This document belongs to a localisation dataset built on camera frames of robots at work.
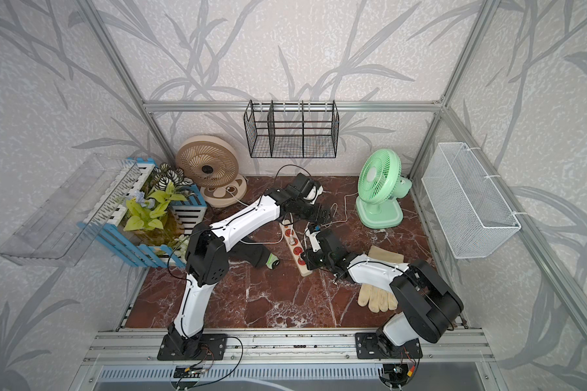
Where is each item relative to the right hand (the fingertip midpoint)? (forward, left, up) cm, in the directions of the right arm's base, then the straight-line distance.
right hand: (302, 253), depth 88 cm
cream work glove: (-15, -25, -5) cm, 30 cm away
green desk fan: (+16, -28, +19) cm, 37 cm away
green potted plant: (+5, +48, +19) cm, 52 cm away
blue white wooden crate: (-4, +53, +27) cm, 60 cm away
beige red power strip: (+5, +3, -3) cm, 6 cm away
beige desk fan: (+28, +35, +19) cm, 49 cm away
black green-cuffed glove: (+1, +17, -3) cm, 17 cm away
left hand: (+10, -8, +9) cm, 16 cm away
